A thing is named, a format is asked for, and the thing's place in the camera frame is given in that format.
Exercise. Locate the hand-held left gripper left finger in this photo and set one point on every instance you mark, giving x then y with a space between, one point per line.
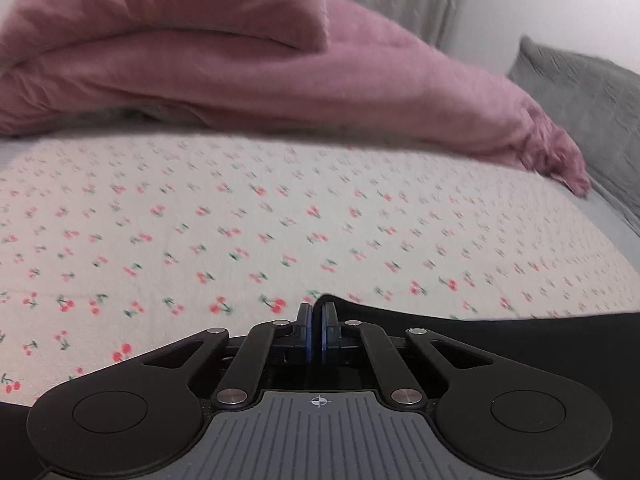
304 335

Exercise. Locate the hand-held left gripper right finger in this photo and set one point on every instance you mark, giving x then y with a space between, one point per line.
328 332

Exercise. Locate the black pants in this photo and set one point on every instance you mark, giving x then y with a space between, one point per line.
525 345

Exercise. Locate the cherry print bed sheet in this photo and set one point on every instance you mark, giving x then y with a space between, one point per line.
300 220

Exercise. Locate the pink duvet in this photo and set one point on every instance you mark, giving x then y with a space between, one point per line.
300 90

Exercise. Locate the grey mattress cover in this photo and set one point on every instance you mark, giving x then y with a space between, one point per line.
610 230

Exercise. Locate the grey fabric headboard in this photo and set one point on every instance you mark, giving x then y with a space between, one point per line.
400 0

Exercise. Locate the grey pillow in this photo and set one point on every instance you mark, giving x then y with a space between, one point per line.
590 105

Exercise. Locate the pink pillow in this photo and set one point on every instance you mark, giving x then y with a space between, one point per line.
165 5

